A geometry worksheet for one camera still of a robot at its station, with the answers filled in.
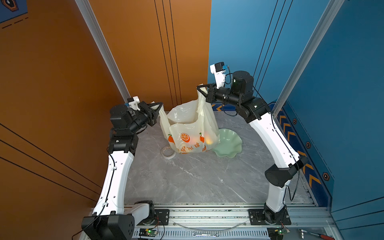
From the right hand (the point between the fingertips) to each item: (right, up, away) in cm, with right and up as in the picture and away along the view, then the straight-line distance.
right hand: (197, 87), depth 62 cm
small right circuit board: (+38, -68, +8) cm, 78 cm away
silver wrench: (+1, -68, +7) cm, 68 cm away
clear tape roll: (-18, -37, +32) cm, 52 cm away
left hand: (-14, -6, 0) cm, 15 cm away
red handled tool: (+57, -67, +5) cm, 88 cm away
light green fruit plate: (+22, -29, +38) cm, 53 cm away
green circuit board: (-24, -67, +8) cm, 72 cm away
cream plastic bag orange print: (-4, -17, +6) cm, 18 cm away
